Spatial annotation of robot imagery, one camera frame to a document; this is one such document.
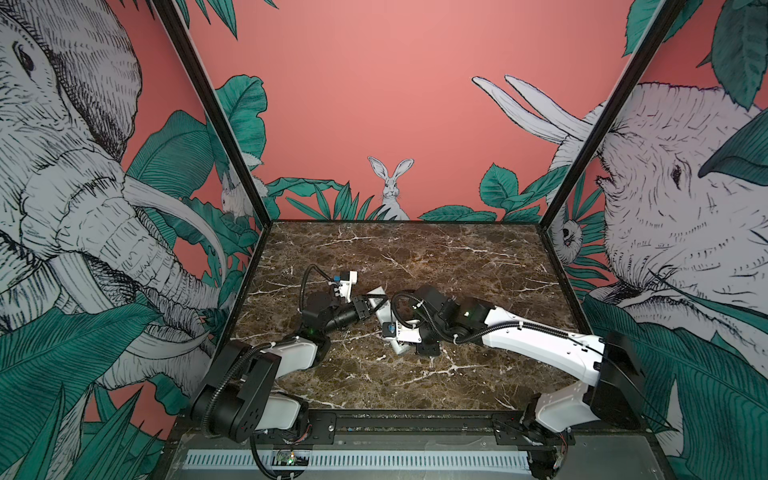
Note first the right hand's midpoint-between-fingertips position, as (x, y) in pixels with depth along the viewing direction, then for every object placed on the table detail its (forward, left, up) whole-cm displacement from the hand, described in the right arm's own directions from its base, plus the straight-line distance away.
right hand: (403, 335), depth 76 cm
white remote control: (+8, +6, +1) cm, 10 cm away
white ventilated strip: (-26, +8, -14) cm, 30 cm away
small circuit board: (-25, +27, -13) cm, 39 cm away
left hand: (+8, +4, +4) cm, 10 cm away
